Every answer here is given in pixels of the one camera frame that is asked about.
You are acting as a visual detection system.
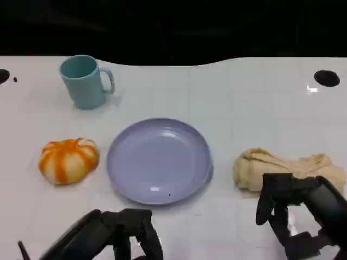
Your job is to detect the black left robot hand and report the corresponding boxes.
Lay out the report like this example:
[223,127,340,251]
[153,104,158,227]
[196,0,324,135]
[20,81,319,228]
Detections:
[40,208,164,260]

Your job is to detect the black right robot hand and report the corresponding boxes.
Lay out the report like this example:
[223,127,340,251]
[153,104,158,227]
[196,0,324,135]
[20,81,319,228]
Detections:
[255,173,347,260]

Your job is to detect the beige towel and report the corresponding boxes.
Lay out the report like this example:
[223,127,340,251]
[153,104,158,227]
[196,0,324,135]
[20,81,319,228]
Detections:
[233,147,347,196]

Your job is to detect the orange and white bread roll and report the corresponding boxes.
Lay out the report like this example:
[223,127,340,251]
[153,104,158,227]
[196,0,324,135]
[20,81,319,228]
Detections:
[38,137,100,186]

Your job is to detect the lilac plate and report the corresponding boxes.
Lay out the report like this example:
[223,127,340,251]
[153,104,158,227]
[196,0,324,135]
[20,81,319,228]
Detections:
[106,117,214,206]

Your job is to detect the pale green mug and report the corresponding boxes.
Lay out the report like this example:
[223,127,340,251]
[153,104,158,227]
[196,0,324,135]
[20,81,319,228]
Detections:
[59,55,115,110]

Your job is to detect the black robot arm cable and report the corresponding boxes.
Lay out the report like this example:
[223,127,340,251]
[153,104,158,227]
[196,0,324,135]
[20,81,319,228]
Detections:
[17,240,31,260]

